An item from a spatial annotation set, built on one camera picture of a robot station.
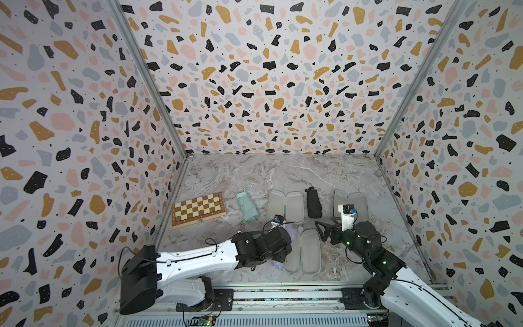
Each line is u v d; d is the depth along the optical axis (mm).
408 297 518
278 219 687
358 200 1026
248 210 948
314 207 980
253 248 549
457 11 716
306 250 856
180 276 435
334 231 686
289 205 999
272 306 731
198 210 948
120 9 701
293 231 775
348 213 677
